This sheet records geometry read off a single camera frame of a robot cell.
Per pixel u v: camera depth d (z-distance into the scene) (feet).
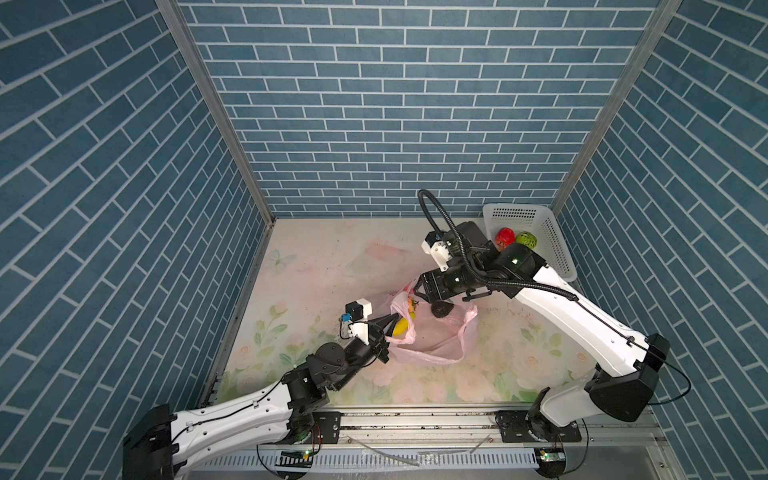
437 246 2.04
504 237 3.54
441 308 2.98
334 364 1.72
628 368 1.31
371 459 2.32
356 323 1.89
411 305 3.06
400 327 2.96
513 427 2.41
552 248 3.46
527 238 3.45
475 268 1.63
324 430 2.40
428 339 2.92
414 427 2.48
